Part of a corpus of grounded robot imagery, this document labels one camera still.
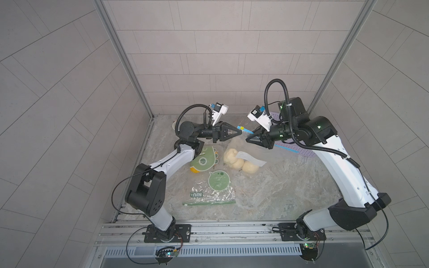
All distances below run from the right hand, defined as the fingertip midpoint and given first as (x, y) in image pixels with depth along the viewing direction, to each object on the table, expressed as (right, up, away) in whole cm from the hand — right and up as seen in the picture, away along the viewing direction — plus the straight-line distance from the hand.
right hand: (248, 137), depth 62 cm
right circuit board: (+26, -48, +6) cm, 55 cm away
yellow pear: (+3, -16, +18) cm, 25 cm away
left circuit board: (-33, -47, +3) cm, 57 cm away
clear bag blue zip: (+3, -10, +8) cm, 13 cm away
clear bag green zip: (-20, -29, +18) cm, 39 cm away
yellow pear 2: (-2, -14, +17) cm, 22 cm away
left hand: (-4, -1, 0) cm, 4 cm away
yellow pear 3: (-7, -9, +12) cm, 17 cm away
